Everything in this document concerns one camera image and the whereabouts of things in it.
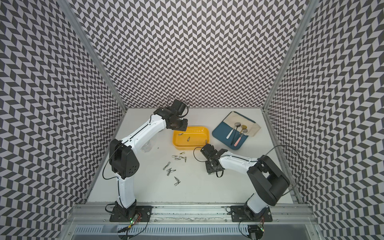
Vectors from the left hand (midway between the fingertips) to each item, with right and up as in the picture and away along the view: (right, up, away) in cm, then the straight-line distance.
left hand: (183, 127), depth 88 cm
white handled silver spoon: (+31, -4, +14) cm, 34 cm away
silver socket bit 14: (-3, -29, -3) cm, 30 cm away
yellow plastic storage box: (+6, -8, +11) cm, 15 cm away
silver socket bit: (+2, -8, +12) cm, 14 cm away
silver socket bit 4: (-1, -16, +5) cm, 17 cm away
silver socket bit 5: (-6, -18, +6) cm, 20 cm away
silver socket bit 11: (-8, -25, -1) cm, 26 cm away
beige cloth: (+36, +7, +23) cm, 43 cm away
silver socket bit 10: (-10, -23, 0) cm, 25 cm away
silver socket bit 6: (-2, -19, +6) cm, 20 cm away
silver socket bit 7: (-5, -19, +4) cm, 21 cm away
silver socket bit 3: (+14, -10, +12) cm, 21 cm away
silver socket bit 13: (-8, -26, -3) cm, 28 cm away
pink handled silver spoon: (+42, -3, +16) cm, 45 cm away
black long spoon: (+37, +2, +18) cm, 41 cm away
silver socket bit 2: (-3, -5, +13) cm, 14 cm away
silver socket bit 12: (-6, -25, -2) cm, 26 cm away
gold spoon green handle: (+41, -1, +18) cm, 44 cm away
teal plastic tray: (+26, -3, +15) cm, 30 cm away
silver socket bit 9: (-9, -21, +1) cm, 23 cm away
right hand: (+18, -25, 0) cm, 31 cm away
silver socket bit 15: (-3, -31, -6) cm, 31 cm away
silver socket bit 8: (+1, -20, +4) cm, 20 cm away
